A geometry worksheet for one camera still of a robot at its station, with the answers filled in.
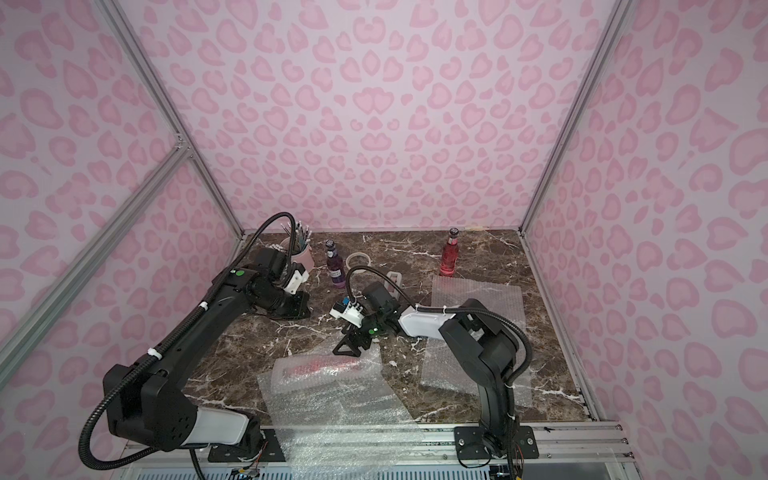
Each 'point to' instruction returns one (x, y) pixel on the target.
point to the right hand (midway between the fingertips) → (346, 338)
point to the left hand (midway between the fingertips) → (311, 311)
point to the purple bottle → (335, 265)
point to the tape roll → (357, 259)
